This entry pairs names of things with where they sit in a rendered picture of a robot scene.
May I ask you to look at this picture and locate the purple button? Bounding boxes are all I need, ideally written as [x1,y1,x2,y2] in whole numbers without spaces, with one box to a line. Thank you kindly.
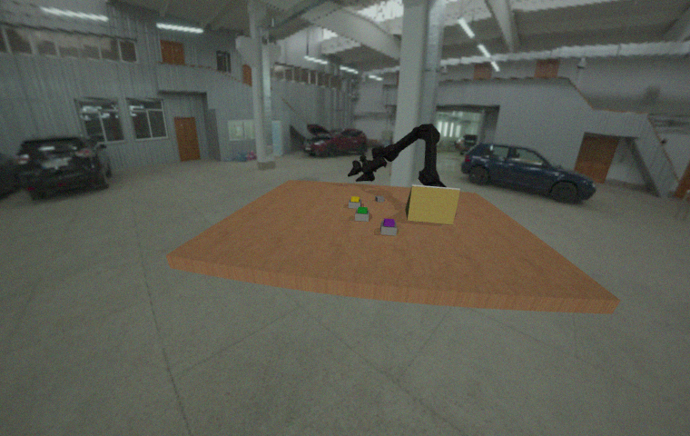
[380,218,397,236]

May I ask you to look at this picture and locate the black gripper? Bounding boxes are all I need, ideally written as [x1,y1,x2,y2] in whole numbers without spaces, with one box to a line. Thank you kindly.
[348,160,377,182]

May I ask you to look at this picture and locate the yellow button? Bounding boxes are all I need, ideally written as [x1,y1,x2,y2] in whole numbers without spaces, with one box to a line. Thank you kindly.
[349,196,361,209]

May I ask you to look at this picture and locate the green button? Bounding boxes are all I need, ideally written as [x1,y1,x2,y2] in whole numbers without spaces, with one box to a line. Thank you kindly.
[355,207,370,222]

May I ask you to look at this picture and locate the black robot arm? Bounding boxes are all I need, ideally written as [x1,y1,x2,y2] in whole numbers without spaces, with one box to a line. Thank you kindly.
[371,124,447,187]

